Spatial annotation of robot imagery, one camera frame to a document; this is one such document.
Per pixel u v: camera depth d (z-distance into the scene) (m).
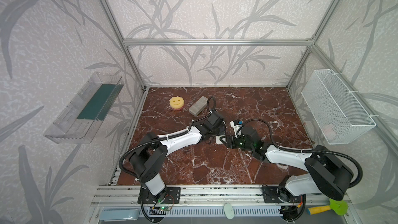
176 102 1.08
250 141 0.67
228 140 0.77
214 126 0.68
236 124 0.78
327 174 0.43
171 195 0.72
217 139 0.84
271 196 0.73
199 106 1.05
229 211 0.68
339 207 0.69
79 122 0.64
